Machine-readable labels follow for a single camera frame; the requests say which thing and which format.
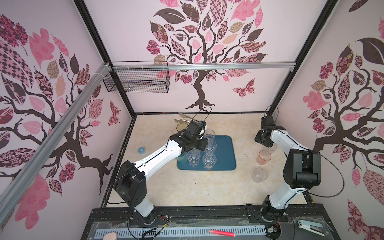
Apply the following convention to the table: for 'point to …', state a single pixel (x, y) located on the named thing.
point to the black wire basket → (138, 80)
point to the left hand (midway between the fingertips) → (204, 143)
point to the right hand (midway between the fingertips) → (262, 138)
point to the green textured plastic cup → (182, 159)
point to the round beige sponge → (111, 236)
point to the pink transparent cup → (263, 157)
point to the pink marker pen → (215, 232)
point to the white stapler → (311, 227)
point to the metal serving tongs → (186, 119)
